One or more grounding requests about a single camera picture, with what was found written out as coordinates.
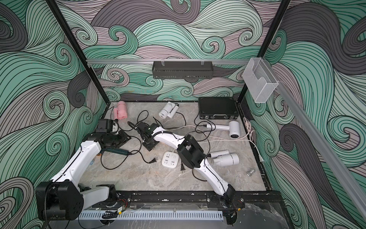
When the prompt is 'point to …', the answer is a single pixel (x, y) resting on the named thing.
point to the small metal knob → (249, 173)
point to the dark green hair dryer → (116, 151)
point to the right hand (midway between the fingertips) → (149, 146)
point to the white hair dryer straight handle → (233, 127)
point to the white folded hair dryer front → (224, 158)
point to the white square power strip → (170, 159)
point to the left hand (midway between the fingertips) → (128, 137)
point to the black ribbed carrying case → (217, 108)
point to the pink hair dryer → (120, 112)
